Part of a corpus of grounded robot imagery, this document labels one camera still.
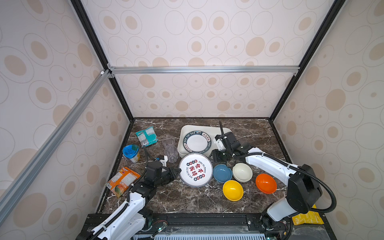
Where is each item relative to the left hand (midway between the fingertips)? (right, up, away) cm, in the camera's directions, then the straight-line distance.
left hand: (185, 169), depth 79 cm
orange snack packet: (-37, -9, +6) cm, 38 cm away
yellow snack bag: (+62, -22, -6) cm, 66 cm away
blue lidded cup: (-33, +8, +10) cm, 35 cm away
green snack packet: (-29, +16, +27) cm, 43 cm away
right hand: (+14, +5, +6) cm, 16 cm away
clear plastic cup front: (-10, +6, +18) cm, 22 cm away
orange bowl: (+45, -9, +5) cm, 47 cm away
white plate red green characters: (+6, -2, +4) cm, 8 cm away
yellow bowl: (+26, -12, +3) cm, 29 cm away
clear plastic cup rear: (-14, +13, +24) cm, 30 cm away
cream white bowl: (+33, -4, +8) cm, 34 cm away
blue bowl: (+21, -5, +10) cm, 24 cm away
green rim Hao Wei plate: (+7, +13, +25) cm, 29 cm away
